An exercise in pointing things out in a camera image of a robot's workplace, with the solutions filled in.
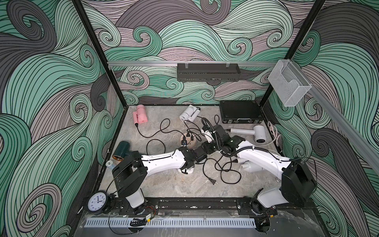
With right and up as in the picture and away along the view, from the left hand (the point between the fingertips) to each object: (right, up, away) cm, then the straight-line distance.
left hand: (185, 161), depth 84 cm
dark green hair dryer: (-40, +5, +6) cm, 41 cm away
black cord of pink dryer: (-16, +17, +21) cm, 31 cm away
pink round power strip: (+2, +11, +12) cm, 17 cm away
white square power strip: (+2, -5, 0) cm, 5 cm away
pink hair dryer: (-34, +27, +23) cm, 49 cm away
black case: (+46, +30, +35) cm, 65 cm away
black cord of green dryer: (-26, +7, +12) cm, 30 cm away
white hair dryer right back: (+50, +17, +13) cm, 54 cm away
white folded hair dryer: (+3, +28, +25) cm, 38 cm away
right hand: (+10, +9, 0) cm, 13 cm away
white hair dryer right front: (+35, -2, -3) cm, 35 cm away
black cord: (+15, -10, -4) cm, 19 cm away
